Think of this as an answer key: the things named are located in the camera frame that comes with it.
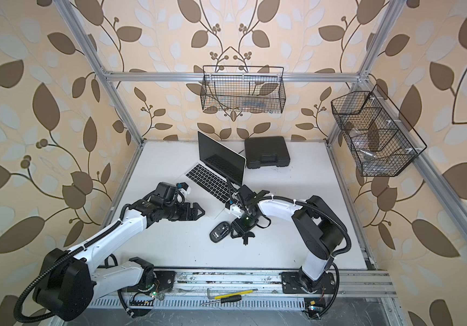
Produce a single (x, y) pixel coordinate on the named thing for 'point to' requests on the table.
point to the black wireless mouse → (219, 231)
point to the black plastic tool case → (267, 151)
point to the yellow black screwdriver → (227, 299)
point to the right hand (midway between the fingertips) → (237, 232)
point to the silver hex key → (210, 297)
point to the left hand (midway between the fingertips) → (194, 210)
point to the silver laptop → (217, 174)
